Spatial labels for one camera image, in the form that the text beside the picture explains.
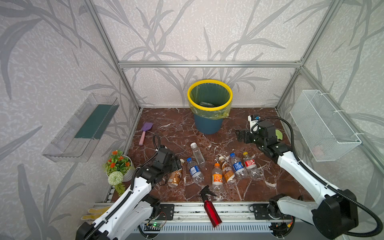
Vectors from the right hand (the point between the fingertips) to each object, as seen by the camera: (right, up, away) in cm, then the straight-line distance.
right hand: (243, 125), depth 83 cm
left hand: (-37, -18, -1) cm, 41 cm away
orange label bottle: (-15, -33, -2) cm, 36 cm away
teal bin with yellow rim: (-18, -2, +26) cm, 31 cm away
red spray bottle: (-18, -42, -12) cm, 48 cm away
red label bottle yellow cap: (+7, -27, +5) cm, 29 cm away
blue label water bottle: (-27, -25, 0) cm, 37 cm away
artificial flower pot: (-66, -22, -7) cm, 70 cm away
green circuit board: (-47, -48, -12) cm, 68 cm away
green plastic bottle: (-20, +14, +19) cm, 31 cm away
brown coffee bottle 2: (-9, -25, 0) cm, 26 cm away
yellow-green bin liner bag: (-15, +21, +15) cm, 30 cm away
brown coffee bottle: (-38, -28, -2) cm, 47 cm away
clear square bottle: (-25, -19, +5) cm, 32 cm away
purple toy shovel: (-64, -2, +25) cm, 69 cm away
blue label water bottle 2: (-1, -27, +4) cm, 27 cm away
